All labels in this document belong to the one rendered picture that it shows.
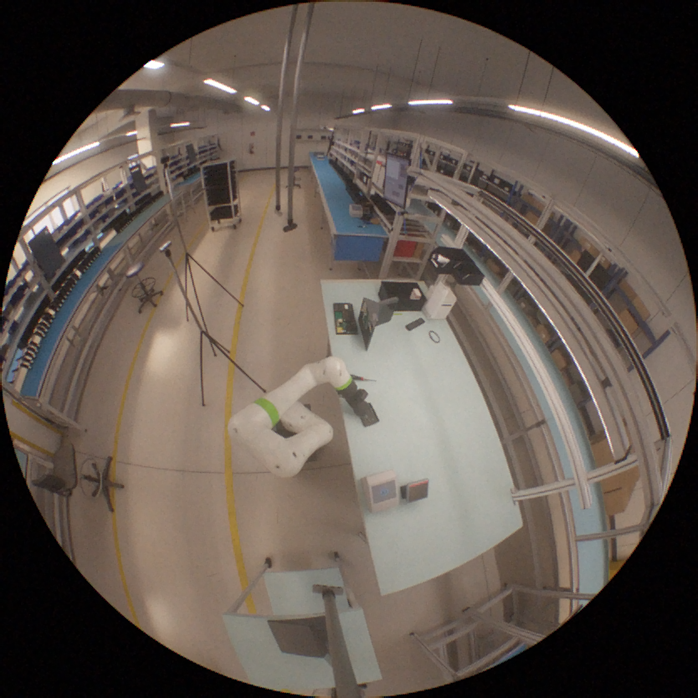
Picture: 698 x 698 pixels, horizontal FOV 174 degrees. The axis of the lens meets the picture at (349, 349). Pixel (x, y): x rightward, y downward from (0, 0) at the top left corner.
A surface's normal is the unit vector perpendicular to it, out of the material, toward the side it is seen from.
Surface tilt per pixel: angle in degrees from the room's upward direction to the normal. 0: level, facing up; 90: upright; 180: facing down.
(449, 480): 0
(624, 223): 90
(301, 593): 0
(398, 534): 0
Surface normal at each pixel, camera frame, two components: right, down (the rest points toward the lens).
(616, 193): -0.97, 0.07
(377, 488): 0.24, -0.11
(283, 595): 0.13, -0.58
